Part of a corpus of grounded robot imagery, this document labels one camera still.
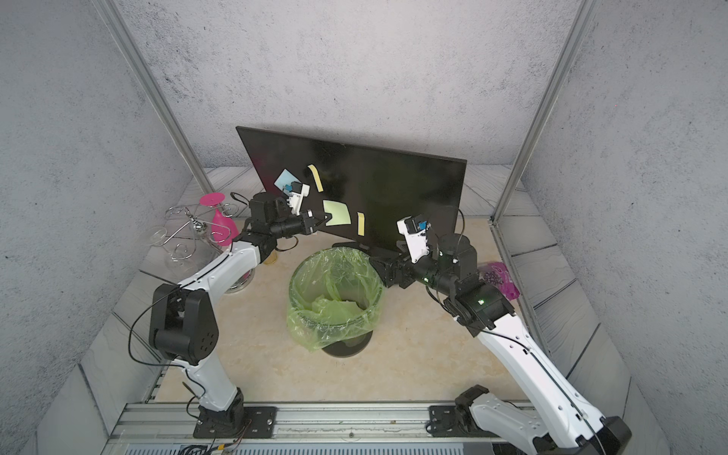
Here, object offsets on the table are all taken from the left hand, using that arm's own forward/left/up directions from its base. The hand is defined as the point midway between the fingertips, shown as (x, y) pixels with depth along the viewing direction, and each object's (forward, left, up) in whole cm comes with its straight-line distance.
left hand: (334, 217), depth 83 cm
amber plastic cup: (-16, +14, +2) cm, 21 cm away
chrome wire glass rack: (0, +37, -2) cm, 38 cm away
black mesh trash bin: (-14, +1, -21) cm, 25 cm away
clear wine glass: (-8, +47, -10) cm, 49 cm away
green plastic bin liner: (-14, +1, -20) cm, 24 cm away
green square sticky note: (+1, -1, +1) cm, 2 cm away
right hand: (-19, -14, +7) cm, 24 cm away
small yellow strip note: (-2, -7, -1) cm, 8 cm away
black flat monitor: (+11, -8, +1) cm, 13 cm away
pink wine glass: (+7, +38, -10) cm, 40 cm away
